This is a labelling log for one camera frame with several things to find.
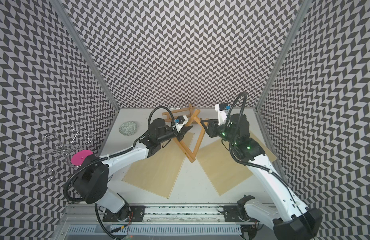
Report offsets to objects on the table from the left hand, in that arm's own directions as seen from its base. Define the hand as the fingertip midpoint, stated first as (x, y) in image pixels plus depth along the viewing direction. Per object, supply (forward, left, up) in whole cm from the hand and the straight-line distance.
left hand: (191, 125), depth 78 cm
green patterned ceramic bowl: (+15, +45, -22) cm, 52 cm away
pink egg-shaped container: (-22, +44, +9) cm, 50 cm away
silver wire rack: (-18, +64, 0) cm, 67 cm away
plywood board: (-17, +19, -24) cm, 35 cm away
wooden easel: (-16, -1, -7) cm, 18 cm away
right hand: (-6, -6, +8) cm, 12 cm away
